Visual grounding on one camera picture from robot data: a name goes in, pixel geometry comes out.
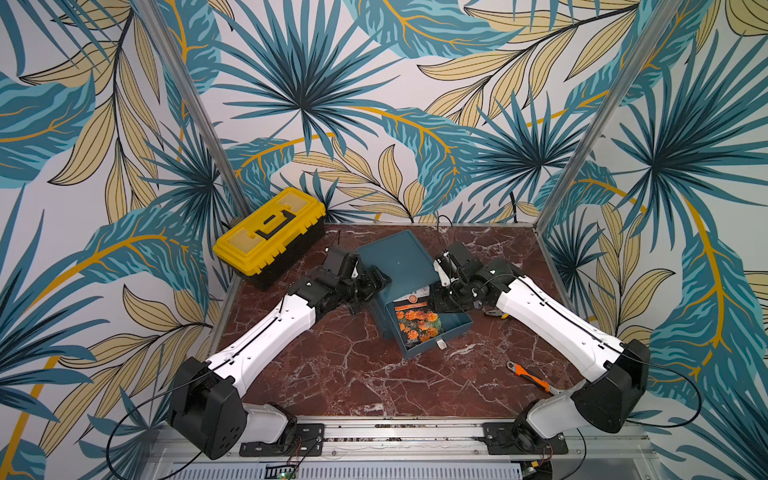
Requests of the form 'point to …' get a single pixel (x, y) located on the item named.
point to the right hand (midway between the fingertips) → (433, 303)
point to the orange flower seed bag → (416, 320)
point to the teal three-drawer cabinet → (411, 268)
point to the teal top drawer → (453, 324)
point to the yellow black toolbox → (274, 238)
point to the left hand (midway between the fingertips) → (385, 290)
